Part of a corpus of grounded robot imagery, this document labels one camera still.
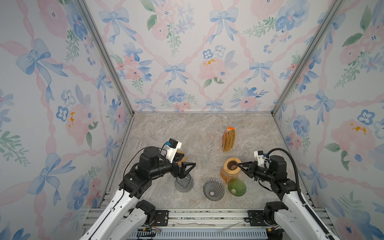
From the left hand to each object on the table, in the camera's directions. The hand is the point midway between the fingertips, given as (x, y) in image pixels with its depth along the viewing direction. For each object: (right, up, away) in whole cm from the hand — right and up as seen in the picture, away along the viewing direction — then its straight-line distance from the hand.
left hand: (189, 159), depth 66 cm
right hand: (+25, -6, +12) cm, 29 cm away
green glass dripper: (+25, -17, +13) cm, 33 cm away
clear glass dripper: (+13, -20, +14) cm, 27 cm away
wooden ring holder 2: (+22, -9, +12) cm, 27 cm away
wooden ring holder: (-4, -5, +26) cm, 27 cm away
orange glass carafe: (+20, -13, +15) cm, 28 cm away
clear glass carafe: (-3, -15, +10) cm, 18 cm away
